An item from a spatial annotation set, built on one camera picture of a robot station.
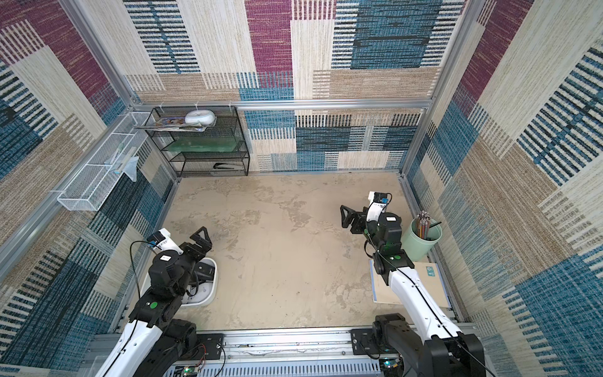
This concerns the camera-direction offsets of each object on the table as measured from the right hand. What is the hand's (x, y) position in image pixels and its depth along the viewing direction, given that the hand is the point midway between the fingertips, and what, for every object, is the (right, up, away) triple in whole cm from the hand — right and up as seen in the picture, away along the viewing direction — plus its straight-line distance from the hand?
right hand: (353, 204), depth 80 cm
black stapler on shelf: (-53, +17, +32) cm, 64 cm away
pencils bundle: (+24, -7, +1) cm, 25 cm away
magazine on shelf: (-66, +31, +12) cm, 74 cm away
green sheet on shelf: (-55, +24, +17) cm, 62 cm away
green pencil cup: (+21, -15, +1) cm, 25 cm away
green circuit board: (-51, -49, -9) cm, 71 cm away
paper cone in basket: (-74, +13, -1) cm, 75 cm away
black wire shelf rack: (-68, +19, +39) cm, 81 cm away
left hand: (-51, -9, -4) cm, 51 cm away
